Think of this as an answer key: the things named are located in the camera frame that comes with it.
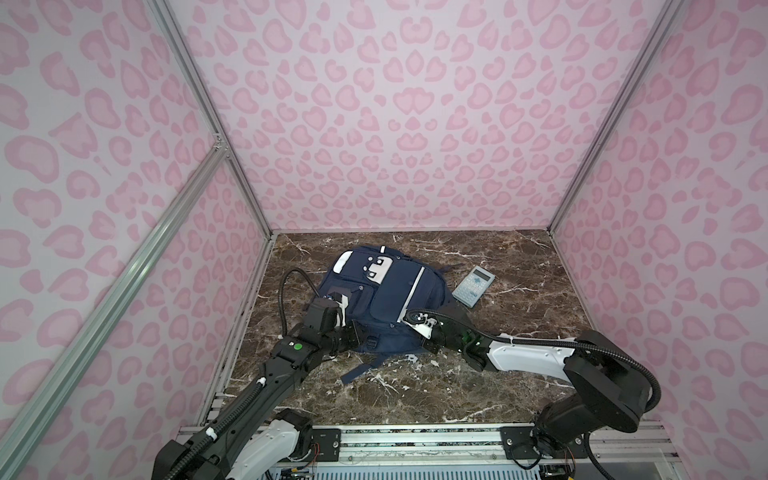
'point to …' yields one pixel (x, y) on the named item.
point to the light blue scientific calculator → (473, 286)
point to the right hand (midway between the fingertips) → (415, 320)
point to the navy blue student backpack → (381, 287)
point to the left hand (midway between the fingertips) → (369, 326)
